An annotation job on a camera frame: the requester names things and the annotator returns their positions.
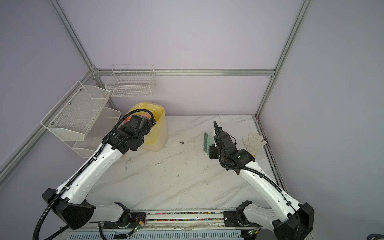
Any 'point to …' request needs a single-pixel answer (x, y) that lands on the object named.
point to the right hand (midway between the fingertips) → (211, 146)
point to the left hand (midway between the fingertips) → (125, 127)
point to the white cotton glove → (254, 144)
